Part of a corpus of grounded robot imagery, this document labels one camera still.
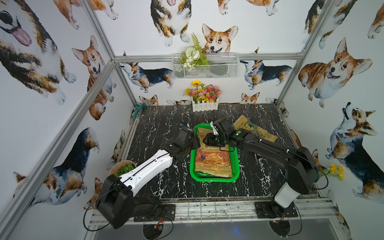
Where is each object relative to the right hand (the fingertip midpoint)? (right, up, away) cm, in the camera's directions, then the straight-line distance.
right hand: (208, 135), depth 83 cm
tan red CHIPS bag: (+3, -14, +3) cm, 15 cm away
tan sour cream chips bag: (+26, +6, +26) cm, 37 cm away
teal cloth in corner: (-55, +18, +36) cm, 68 cm away
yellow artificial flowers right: (+59, -16, -12) cm, 63 cm away
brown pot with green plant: (-47, -17, -4) cm, 50 cm away
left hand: (-7, 0, 0) cm, 7 cm away
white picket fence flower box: (-2, +24, +24) cm, 34 cm away
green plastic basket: (+15, -18, -2) cm, 23 cm away
